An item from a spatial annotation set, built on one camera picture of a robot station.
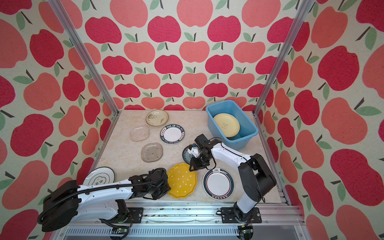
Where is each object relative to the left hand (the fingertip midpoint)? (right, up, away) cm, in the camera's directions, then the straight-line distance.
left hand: (175, 191), depth 80 cm
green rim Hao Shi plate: (-6, +30, +28) cm, 41 cm away
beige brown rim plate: (-19, +42, +37) cm, 59 cm away
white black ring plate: (-46, +6, +7) cm, 47 cm away
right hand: (+10, +11, +4) cm, 16 cm away
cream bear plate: (+35, +37, +24) cm, 56 cm away
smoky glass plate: (-18, +18, +18) cm, 31 cm away
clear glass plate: (-30, +30, +28) cm, 50 cm away
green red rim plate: (+24, +3, +4) cm, 25 cm away
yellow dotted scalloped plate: (+4, +5, +3) cm, 6 cm away
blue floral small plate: (+6, +17, +16) cm, 24 cm away
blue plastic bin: (+45, +33, +14) cm, 57 cm away
